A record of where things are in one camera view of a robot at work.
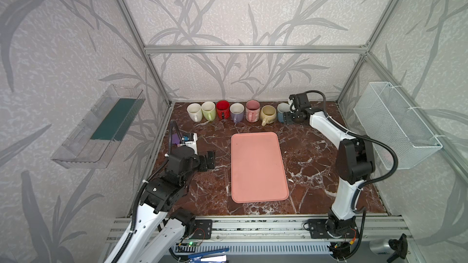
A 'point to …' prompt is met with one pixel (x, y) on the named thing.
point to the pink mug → (252, 111)
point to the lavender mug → (237, 110)
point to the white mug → (194, 111)
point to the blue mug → (282, 108)
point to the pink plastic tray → (257, 169)
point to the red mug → (223, 109)
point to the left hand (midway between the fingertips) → (208, 146)
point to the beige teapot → (268, 114)
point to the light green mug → (208, 109)
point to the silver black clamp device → (383, 246)
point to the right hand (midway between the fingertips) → (291, 112)
